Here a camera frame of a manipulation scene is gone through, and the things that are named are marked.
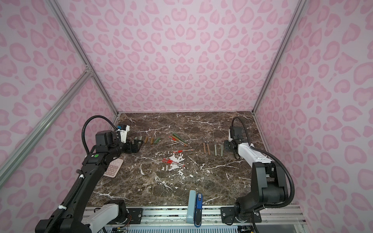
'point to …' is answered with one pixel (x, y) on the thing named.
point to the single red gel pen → (181, 151)
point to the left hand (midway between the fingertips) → (136, 139)
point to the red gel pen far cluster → (174, 139)
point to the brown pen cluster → (180, 141)
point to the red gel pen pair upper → (173, 161)
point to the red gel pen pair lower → (170, 162)
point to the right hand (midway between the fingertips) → (230, 144)
